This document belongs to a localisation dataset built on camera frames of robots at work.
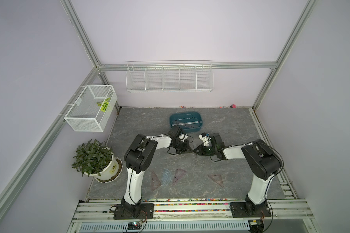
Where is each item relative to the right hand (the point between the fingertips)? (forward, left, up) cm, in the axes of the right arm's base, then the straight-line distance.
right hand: (193, 150), depth 95 cm
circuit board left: (-40, +32, -2) cm, 51 cm away
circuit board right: (-41, -29, -4) cm, 51 cm away
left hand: (-2, 0, +1) cm, 2 cm away
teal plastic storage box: (+25, +2, -1) cm, 25 cm away
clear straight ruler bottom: (-6, -1, -1) cm, 6 cm away
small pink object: (+43, -37, -2) cm, 57 cm away
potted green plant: (-14, +53, +18) cm, 58 cm away
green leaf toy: (+14, +52, +29) cm, 61 cm away
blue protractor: (-17, +17, -1) cm, 24 cm away
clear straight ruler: (+23, +5, 0) cm, 23 cm away
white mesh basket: (+13, +59, +26) cm, 66 cm away
